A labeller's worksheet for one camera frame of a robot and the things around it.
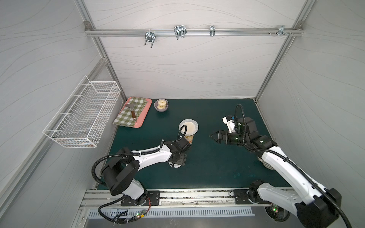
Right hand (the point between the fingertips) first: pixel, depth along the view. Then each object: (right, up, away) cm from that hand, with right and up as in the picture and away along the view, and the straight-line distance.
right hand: (215, 136), depth 75 cm
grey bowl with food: (-35, +18, +33) cm, 52 cm away
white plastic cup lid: (-22, -19, +8) cm, 30 cm away
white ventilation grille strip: (-37, -37, -6) cm, 53 cm away
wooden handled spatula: (-56, +11, +33) cm, 66 cm away
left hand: (-20, -17, +11) cm, 29 cm away
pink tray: (-50, +6, +30) cm, 59 cm away
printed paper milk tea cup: (-13, -4, +12) cm, 18 cm away
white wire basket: (-67, +9, -7) cm, 68 cm away
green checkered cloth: (-62, +8, +33) cm, 71 cm away
